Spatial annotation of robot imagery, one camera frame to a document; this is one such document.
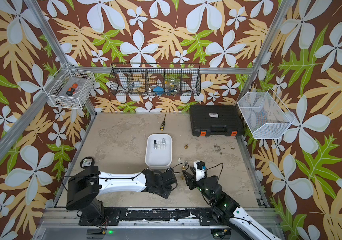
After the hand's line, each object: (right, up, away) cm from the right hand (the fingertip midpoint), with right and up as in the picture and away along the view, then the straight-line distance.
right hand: (185, 169), depth 78 cm
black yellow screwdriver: (-14, +26, +36) cm, 46 cm away
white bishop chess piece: (-2, +2, +15) cm, 15 cm away
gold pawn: (+3, +10, +22) cm, 24 cm away
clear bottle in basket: (-7, +50, +14) cm, 52 cm away
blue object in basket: (-15, +46, +15) cm, 51 cm away
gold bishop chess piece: (0, -2, +12) cm, 12 cm away
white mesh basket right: (+46, +29, +4) cm, 54 cm away
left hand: (-8, -12, +3) cm, 15 cm away
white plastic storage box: (-16, +6, +20) cm, 26 cm away
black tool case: (+26, +29, +33) cm, 51 cm away
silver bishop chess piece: (-13, +13, +23) cm, 29 cm away
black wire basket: (-18, +55, +20) cm, 61 cm away
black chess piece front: (-18, +10, +20) cm, 29 cm away
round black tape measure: (-61, +1, +14) cm, 62 cm away
